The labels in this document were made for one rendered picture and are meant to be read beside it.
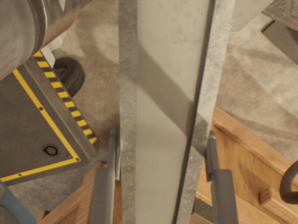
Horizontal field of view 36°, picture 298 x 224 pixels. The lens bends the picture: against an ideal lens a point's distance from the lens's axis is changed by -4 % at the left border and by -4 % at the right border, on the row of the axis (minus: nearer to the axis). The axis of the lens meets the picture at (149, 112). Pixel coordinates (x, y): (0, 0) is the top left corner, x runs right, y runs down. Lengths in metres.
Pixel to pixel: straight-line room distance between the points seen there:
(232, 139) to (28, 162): 0.55
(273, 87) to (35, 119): 0.67
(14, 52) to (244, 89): 1.08
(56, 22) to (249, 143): 1.04
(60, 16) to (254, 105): 1.09
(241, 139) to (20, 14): 1.06
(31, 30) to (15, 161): 0.85
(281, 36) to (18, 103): 0.68
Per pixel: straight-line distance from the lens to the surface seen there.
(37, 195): 1.74
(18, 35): 0.30
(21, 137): 1.08
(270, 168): 1.39
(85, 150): 1.07
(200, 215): 0.97
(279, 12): 0.19
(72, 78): 1.19
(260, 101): 1.37
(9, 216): 0.92
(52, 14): 0.33
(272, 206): 1.23
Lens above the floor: 1.07
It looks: 51 degrees down
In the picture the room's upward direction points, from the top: 174 degrees counter-clockwise
